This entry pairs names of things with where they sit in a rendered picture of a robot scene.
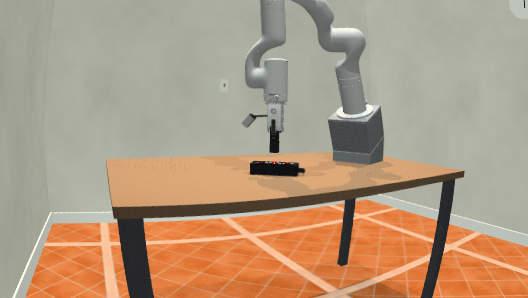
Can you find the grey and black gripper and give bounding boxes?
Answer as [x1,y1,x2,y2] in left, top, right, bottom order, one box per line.
[265,103,286,153]

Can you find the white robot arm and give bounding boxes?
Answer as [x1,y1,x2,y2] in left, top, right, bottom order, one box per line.
[245,0,373,120]

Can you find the black power strip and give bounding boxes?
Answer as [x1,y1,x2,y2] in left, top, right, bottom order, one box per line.
[250,161,305,177]

